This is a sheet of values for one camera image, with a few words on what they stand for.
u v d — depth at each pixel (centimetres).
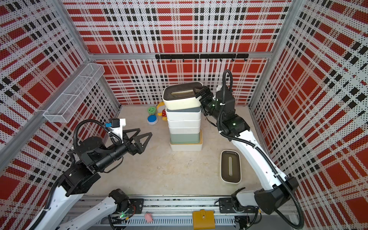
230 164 85
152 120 108
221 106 46
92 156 41
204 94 57
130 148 50
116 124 50
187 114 71
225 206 73
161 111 111
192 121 75
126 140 50
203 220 69
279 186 38
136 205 74
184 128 78
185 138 87
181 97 65
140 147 51
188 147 94
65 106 93
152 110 111
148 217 69
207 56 90
